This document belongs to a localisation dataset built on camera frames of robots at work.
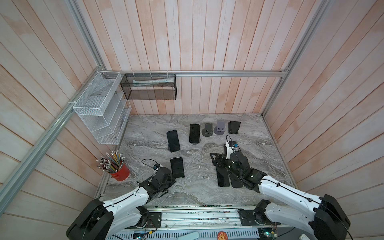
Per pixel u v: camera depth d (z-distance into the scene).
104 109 0.72
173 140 0.93
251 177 0.59
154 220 0.73
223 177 0.95
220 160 0.71
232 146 0.70
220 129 1.07
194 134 0.98
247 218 0.73
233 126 1.07
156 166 0.80
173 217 0.76
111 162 0.82
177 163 0.81
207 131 1.06
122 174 0.79
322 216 0.40
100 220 0.41
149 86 1.06
